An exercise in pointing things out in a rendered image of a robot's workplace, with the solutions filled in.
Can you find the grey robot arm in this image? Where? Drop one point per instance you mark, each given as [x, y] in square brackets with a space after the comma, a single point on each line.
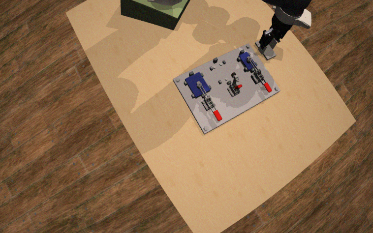
[291, 12]

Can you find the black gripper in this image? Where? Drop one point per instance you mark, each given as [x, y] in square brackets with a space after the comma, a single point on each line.
[277, 30]

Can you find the blue rectangular plate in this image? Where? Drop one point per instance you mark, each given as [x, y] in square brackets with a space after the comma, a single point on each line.
[191, 82]

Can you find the blue metal block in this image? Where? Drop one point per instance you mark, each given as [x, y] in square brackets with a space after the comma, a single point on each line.
[243, 60]

